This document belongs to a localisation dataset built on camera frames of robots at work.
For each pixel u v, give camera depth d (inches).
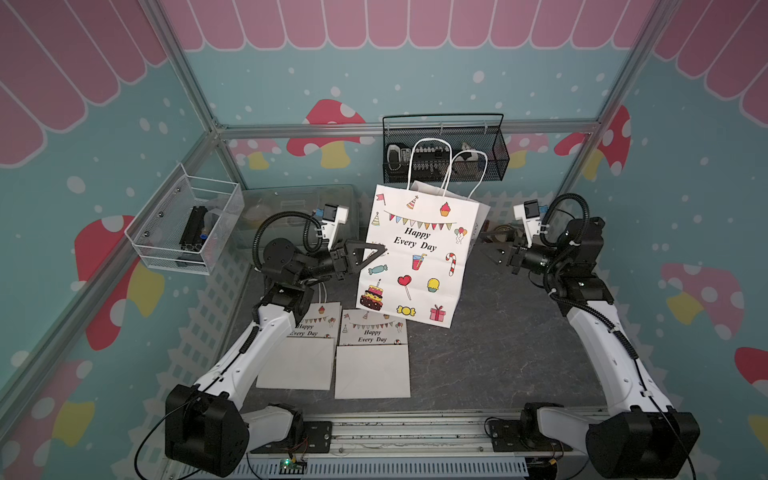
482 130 35.2
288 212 21.6
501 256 22.9
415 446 29.0
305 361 33.5
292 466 28.6
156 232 26.7
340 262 21.9
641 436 14.9
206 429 15.4
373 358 34.0
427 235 23.3
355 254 23.0
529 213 22.9
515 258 22.6
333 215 22.4
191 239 27.1
